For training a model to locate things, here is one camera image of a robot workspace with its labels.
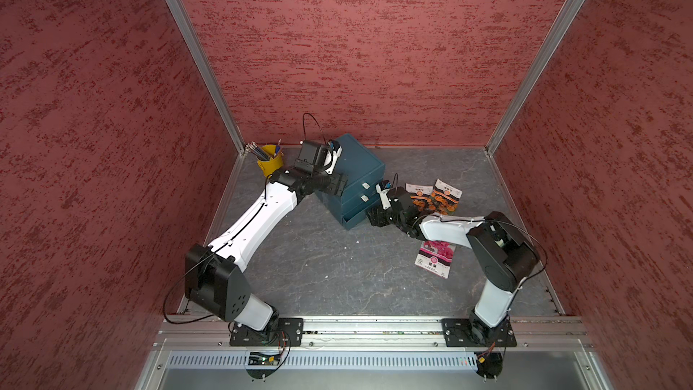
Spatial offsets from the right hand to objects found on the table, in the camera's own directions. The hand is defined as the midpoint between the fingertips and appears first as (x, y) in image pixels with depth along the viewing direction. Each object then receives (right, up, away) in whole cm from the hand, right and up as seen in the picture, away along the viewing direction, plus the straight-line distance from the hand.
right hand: (373, 213), depth 95 cm
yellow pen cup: (-40, +17, +4) cm, 43 cm away
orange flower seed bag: (+20, +5, +9) cm, 22 cm away
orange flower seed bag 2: (+29, +5, +8) cm, 30 cm away
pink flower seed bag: (+21, -14, -6) cm, 26 cm away
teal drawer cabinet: (-4, +15, -12) cm, 19 cm away
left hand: (-14, +11, -13) cm, 22 cm away
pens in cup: (-45, +24, +3) cm, 51 cm away
